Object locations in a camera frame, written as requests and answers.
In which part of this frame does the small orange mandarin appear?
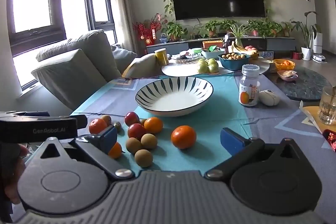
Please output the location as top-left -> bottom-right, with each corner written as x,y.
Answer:
108,142 -> 122,159

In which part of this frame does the small green dark fruit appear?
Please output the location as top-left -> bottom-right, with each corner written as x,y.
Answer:
113,122 -> 122,132

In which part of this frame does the red apple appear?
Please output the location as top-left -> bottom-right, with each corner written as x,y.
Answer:
127,123 -> 146,140
124,111 -> 140,127

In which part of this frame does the brown longan fruit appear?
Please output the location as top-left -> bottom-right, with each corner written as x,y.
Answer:
125,138 -> 142,155
141,134 -> 158,149
134,149 -> 153,168

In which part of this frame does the large orange mandarin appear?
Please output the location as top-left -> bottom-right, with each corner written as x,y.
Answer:
171,126 -> 197,149

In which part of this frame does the person left hand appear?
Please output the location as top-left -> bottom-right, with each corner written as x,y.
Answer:
5,144 -> 29,205

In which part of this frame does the blue patterned tablecloth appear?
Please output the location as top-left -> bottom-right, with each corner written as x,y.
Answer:
70,76 -> 335,223

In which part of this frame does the white oval gadget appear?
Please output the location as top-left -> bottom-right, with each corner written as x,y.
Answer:
259,90 -> 280,107

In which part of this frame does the plastic jar with white lid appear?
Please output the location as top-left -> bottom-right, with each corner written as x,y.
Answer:
239,64 -> 260,107

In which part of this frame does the striped white ceramic bowl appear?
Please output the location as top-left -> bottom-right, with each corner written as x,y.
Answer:
135,76 -> 214,117

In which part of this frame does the grey sofa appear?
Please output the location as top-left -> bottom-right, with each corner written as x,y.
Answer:
31,30 -> 162,110

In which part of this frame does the plate of green apples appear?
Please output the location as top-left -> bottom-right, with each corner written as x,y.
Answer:
198,59 -> 219,74

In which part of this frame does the blue bowl of longans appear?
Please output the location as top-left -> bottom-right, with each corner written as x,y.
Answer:
218,53 -> 251,71

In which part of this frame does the pink snack dish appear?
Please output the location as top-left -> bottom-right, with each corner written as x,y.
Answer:
277,70 -> 298,82

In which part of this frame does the banana bunch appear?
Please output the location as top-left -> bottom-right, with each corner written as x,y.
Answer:
231,41 -> 259,60

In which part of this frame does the orange basket of mandarins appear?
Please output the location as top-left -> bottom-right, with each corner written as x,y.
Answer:
273,59 -> 295,71

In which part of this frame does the light blue snack box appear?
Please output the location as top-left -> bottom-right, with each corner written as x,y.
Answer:
202,46 -> 226,59

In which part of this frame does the dark marble round table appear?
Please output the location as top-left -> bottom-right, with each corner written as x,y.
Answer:
265,65 -> 331,102

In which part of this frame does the round white coffee table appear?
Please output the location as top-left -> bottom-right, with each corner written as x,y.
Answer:
161,57 -> 270,77

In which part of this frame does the glass candy dish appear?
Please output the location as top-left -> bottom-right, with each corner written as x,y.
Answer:
171,52 -> 202,64

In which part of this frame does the drinking glass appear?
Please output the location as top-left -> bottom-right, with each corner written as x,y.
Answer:
318,86 -> 335,125

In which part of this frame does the tv cabinet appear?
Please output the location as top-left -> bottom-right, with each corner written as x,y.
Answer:
145,36 -> 298,55

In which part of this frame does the yellow tin can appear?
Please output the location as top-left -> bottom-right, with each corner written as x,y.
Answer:
154,48 -> 169,66

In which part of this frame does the white potted tall plant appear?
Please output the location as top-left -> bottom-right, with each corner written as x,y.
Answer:
290,11 -> 321,61

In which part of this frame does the red festive decoration plant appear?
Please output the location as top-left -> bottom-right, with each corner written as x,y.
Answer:
133,13 -> 167,47

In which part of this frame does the white robot vacuum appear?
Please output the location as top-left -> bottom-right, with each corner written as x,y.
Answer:
312,53 -> 326,64

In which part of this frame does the window with dark frame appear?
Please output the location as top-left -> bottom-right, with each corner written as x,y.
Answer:
7,0 -> 117,90

